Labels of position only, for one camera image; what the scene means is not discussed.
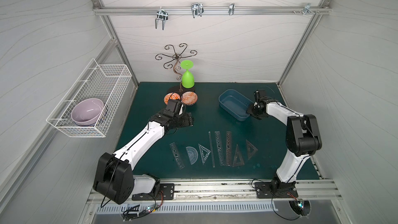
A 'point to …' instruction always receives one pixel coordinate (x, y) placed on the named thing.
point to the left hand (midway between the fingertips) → (189, 120)
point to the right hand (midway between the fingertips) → (251, 111)
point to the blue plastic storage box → (235, 104)
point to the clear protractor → (192, 154)
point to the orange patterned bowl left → (171, 96)
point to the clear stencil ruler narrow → (228, 149)
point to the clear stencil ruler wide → (220, 151)
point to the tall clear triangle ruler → (238, 164)
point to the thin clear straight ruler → (213, 160)
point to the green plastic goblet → (187, 78)
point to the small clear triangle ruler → (253, 146)
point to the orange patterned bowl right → (189, 98)
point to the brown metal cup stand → (176, 65)
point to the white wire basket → (107, 82)
